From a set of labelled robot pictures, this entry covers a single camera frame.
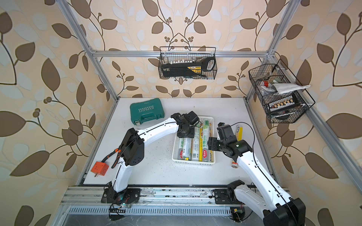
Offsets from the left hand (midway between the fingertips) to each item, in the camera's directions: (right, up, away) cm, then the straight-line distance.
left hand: (192, 136), depth 88 cm
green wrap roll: (+9, 0, +2) cm, 9 cm away
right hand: (+12, -2, -8) cm, 14 cm away
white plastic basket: (+1, -9, -1) cm, 9 cm away
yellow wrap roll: (+12, -11, -3) cm, 17 cm away
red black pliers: (-49, -10, +4) cm, 51 cm away
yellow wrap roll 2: (+6, -6, +3) cm, 9 cm away
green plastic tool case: (-35, +16, +20) cm, 44 cm away
